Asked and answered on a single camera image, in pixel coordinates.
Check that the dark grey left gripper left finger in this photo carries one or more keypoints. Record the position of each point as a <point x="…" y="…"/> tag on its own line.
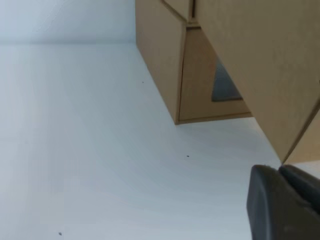
<point x="276" y="211"/>

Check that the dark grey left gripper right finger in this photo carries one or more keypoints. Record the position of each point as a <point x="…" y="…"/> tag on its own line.
<point x="306" y="185"/>

